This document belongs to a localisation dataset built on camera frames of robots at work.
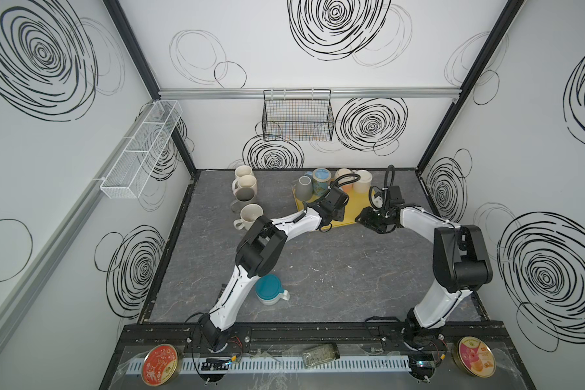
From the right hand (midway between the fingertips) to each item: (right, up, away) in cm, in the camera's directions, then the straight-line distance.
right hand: (357, 220), depth 96 cm
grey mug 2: (-21, +13, +9) cm, 26 cm away
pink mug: (-47, +14, +8) cm, 50 cm away
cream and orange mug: (-1, +13, +13) cm, 19 cm away
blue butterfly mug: (-14, +18, +7) cm, 23 cm away
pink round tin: (+26, -35, -28) cm, 52 cm away
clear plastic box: (-18, -35, -28) cm, 48 cm away
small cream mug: (+6, +14, +11) cm, 19 cm away
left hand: (-6, +5, +3) cm, 8 cm away
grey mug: (-46, +10, +4) cm, 47 cm away
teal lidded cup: (-33, -20, -20) cm, 43 cm away
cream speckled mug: (-44, +2, +1) cm, 44 cm away
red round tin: (-62, -37, -29) cm, 78 cm away
